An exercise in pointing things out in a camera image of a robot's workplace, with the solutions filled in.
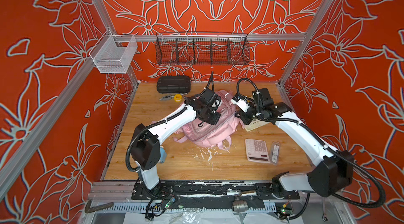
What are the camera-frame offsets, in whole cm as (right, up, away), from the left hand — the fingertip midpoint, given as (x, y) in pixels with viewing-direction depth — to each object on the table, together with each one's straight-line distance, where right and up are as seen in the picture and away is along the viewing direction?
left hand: (218, 118), depth 81 cm
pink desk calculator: (+22, -18, +2) cm, 28 cm away
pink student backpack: (-7, -8, -4) cm, 11 cm away
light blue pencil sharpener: (-29, -19, 0) cm, 34 cm away
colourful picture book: (+26, -5, +16) cm, 31 cm away
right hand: (+9, +4, -1) cm, 10 cm away
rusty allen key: (-59, -39, -13) cm, 72 cm away
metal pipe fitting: (+8, -36, -15) cm, 39 cm away
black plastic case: (-29, +21, +29) cm, 46 cm away
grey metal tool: (-34, +11, +29) cm, 46 cm away
